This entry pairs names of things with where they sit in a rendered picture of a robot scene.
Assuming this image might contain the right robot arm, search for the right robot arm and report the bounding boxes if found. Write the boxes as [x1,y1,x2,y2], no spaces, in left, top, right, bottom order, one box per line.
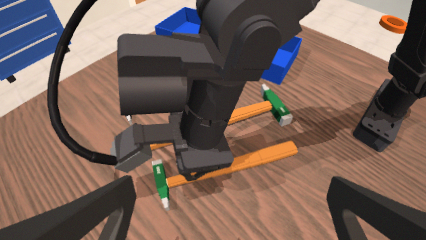
[117,0,426,144]

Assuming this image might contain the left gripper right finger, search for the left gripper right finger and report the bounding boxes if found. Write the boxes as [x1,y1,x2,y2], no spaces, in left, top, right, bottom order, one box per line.
[326,176,426,240]

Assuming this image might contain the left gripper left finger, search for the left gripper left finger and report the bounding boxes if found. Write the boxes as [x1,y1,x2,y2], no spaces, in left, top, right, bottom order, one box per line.
[0,175,136,240]

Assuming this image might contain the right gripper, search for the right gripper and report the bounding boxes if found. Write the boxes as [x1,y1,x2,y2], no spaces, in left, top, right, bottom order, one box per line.
[114,104,234,181]

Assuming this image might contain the blue bin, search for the blue bin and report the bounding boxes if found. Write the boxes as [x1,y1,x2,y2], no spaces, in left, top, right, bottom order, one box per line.
[155,7,302,85]

